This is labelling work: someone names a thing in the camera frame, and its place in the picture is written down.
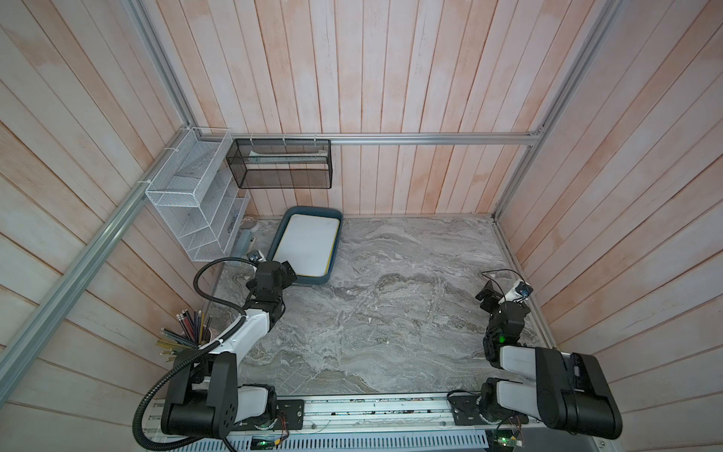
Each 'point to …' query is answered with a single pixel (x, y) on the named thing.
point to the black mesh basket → (281, 163)
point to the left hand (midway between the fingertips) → (276, 271)
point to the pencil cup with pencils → (193, 330)
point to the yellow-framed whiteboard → (307, 242)
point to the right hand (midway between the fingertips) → (502, 285)
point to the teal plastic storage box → (325, 211)
